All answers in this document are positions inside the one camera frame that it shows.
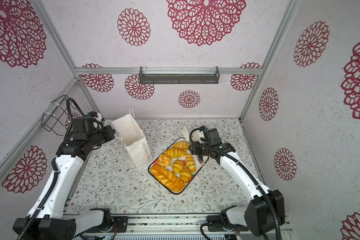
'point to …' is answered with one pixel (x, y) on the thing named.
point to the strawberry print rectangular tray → (199, 165)
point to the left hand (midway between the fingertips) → (115, 133)
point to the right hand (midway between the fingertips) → (192, 145)
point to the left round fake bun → (164, 160)
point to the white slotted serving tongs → (185, 134)
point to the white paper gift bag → (127, 128)
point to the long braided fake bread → (167, 178)
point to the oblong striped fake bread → (190, 162)
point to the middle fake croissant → (174, 152)
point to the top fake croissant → (182, 145)
